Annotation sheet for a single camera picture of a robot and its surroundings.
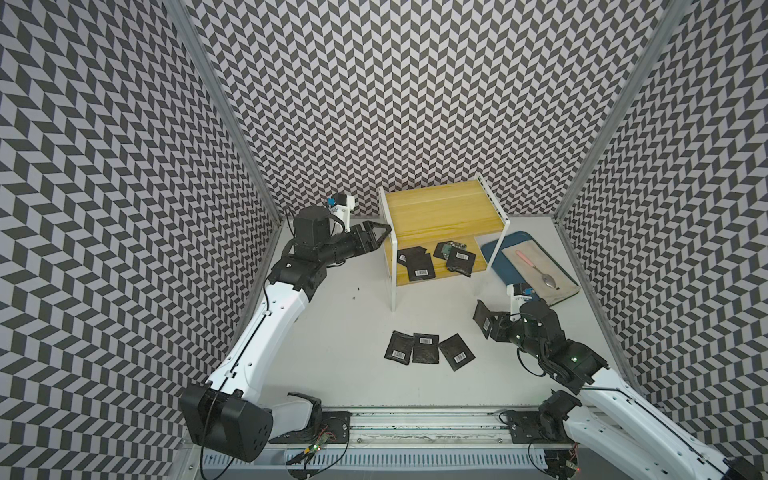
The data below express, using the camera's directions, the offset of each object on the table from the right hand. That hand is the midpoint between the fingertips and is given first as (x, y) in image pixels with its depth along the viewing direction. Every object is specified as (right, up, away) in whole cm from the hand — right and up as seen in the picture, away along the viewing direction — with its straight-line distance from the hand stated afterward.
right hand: (488, 320), depth 79 cm
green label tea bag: (-1, 0, +2) cm, 3 cm away
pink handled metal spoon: (+26, +8, +21) cm, 34 cm away
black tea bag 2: (-16, -10, +8) cm, 21 cm away
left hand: (-28, +23, -8) cm, 37 cm away
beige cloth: (+30, +6, +18) cm, 36 cm away
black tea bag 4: (-23, +17, +8) cm, 30 cm away
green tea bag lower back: (-9, +19, +10) cm, 24 cm away
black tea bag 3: (-8, -11, +6) cm, 14 cm away
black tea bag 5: (-18, +14, +6) cm, 23 cm away
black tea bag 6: (-6, +15, +7) cm, 18 cm away
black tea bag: (-24, -10, +8) cm, 27 cm away
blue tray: (+14, +12, +26) cm, 32 cm away
